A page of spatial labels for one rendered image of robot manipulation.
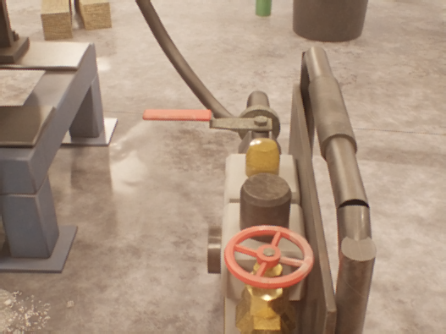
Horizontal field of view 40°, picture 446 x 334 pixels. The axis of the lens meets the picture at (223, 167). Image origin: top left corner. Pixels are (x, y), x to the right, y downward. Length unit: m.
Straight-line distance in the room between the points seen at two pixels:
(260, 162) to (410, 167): 0.98
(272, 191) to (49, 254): 0.78
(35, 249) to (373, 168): 0.82
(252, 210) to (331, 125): 0.10
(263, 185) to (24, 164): 0.66
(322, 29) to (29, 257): 1.40
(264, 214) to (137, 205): 0.87
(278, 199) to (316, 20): 1.74
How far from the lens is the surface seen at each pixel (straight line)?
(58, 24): 2.34
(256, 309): 0.52
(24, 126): 1.22
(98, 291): 1.20
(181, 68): 1.31
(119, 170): 1.52
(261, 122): 0.73
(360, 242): 0.44
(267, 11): 2.51
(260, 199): 0.54
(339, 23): 2.26
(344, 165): 0.49
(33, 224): 1.23
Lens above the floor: 0.83
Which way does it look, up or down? 33 degrees down
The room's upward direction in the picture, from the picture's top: straight up
